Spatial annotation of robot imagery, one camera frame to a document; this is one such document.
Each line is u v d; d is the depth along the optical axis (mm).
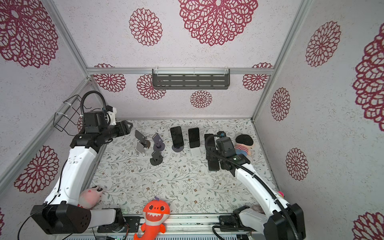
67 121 761
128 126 712
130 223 743
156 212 700
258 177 479
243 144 941
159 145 1005
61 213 389
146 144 1008
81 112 537
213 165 961
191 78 952
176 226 737
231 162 540
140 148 977
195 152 992
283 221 385
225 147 594
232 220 656
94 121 541
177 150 1012
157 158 937
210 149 715
